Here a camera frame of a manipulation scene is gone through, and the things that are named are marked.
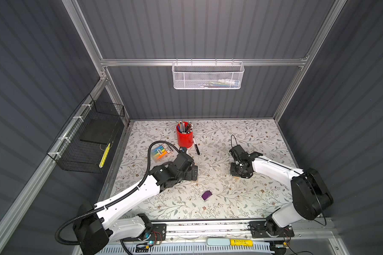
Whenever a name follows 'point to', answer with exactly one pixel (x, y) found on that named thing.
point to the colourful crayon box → (163, 153)
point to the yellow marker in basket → (105, 154)
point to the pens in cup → (184, 129)
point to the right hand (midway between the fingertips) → (236, 173)
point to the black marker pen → (196, 147)
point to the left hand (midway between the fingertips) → (189, 169)
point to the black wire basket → (88, 136)
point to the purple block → (206, 194)
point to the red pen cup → (184, 140)
